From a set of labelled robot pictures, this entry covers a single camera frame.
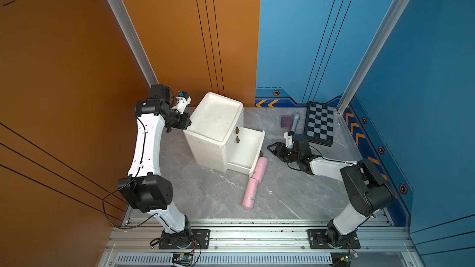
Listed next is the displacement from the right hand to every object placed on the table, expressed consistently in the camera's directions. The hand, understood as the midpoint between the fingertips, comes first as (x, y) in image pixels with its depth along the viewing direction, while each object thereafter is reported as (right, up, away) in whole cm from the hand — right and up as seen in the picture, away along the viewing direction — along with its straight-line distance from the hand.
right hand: (269, 149), depth 92 cm
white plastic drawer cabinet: (-24, +6, -16) cm, 29 cm away
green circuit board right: (+27, -38, -23) cm, 52 cm away
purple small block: (+12, +14, +17) cm, 25 cm away
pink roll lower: (-11, -20, -11) cm, 25 cm away
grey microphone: (+19, +16, +20) cm, 32 cm away
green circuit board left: (-37, -41, -20) cm, 59 cm away
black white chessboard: (+32, +13, +17) cm, 38 cm away
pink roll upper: (-5, -10, -1) cm, 11 cm away
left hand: (-37, +14, -12) cm, 42 cm away
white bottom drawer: (-12, -2, +5) cm, 13 cm away
